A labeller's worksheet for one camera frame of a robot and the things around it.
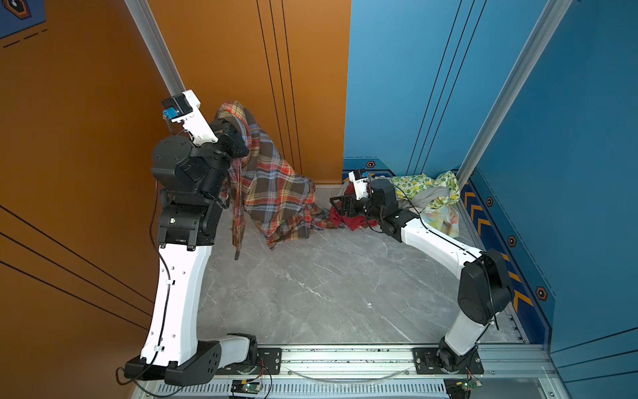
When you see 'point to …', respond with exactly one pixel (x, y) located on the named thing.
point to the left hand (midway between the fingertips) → (234, 109)
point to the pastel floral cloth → (444, 219)
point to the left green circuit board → (245, 386)
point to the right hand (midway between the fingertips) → (336, 198)
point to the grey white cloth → (409, 200)
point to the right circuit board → (460, 387)
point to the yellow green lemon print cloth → (408, 186)
